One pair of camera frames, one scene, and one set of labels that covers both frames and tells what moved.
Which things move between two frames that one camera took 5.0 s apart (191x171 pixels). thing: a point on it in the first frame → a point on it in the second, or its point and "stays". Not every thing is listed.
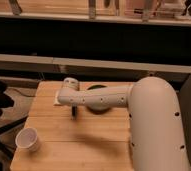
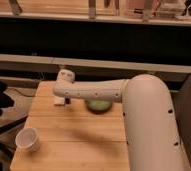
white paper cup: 27,137 stays
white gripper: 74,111 → 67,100
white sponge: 56,102 stays
